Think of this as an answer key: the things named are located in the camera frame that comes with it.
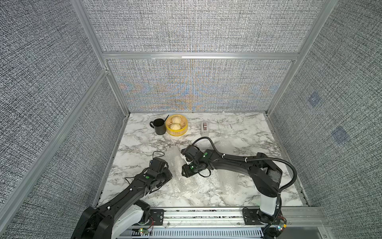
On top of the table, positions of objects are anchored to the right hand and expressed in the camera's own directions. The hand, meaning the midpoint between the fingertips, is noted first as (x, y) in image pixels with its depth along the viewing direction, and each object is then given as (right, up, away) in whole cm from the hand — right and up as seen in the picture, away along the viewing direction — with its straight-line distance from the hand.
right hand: (184, 170), depth 84 cm
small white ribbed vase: (-3, -3, -2) cm, 5 cm away
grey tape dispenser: (+14, +23, +22) cm, 35 cm away
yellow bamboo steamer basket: (-6, +20, +19) cm, 28 cm away
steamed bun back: (-6, +30, +24) cm, 38 cm away
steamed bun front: (-7, +25, +19) cm, 32 cm away
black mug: (-17, +25, +16) cm, 34 cm away
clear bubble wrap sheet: (+27, -6, -9) cm, 29 cm away
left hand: (-6, -2, +1) cm, 6 cm away
